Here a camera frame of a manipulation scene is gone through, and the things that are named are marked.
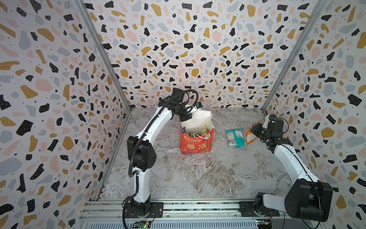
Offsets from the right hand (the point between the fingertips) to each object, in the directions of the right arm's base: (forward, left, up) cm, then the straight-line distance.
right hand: (253, 125), depth 85 cm
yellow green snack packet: (+1, +28, -7) cm, 29 cm away
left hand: (+7, +37, +4) cm, 38 cm away
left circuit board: (-48, +60, -19) cm, 79 cm away
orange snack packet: (-2, -1, -10) cm, 10 cm away
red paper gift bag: (+4, +36, -5) cm, 36 cm away
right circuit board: (-46, -1, -22) cm, 51 cm away
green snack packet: (-6, +37, -2) cm, 38 cm away
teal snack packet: (+3, +7, -17) cm, 19 cm away
